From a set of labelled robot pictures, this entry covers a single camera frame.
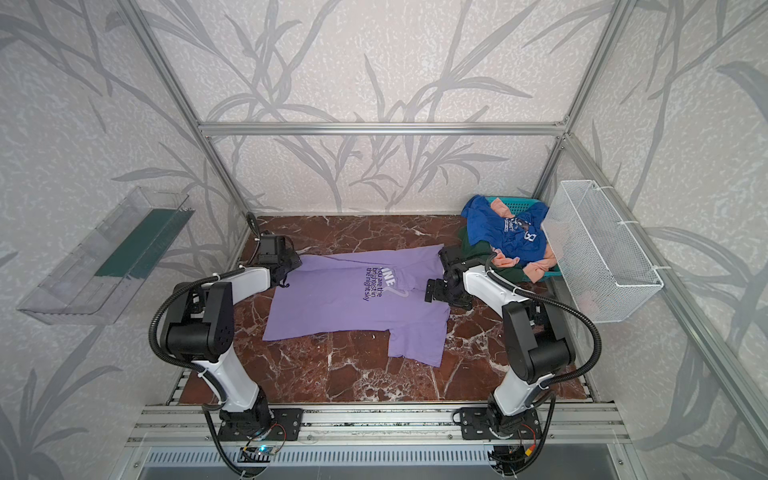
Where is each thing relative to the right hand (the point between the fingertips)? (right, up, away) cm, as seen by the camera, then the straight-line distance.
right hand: (441, 290), depth 94 cm
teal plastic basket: (+32, +30, +22) cm, 49 cm away
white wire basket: (+30, +10, -32) cm, 45 cm away
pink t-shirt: (+29, +6, -3) cm, 29 cm away
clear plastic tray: (-80, +7, -30) cm, 85 cm away
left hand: (-49, +14, +6) cm, 52 cm away
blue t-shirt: (+29, +18, +8) cm, 35 cm away
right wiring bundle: (+16, -37, -22) cm, 46 cm away
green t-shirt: (+15, +12, +3) cm, 19 cm away
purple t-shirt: (-20, -1, +5) cm, 21 cm away
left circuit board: (-46, -34, -23) cm, 62 cm away
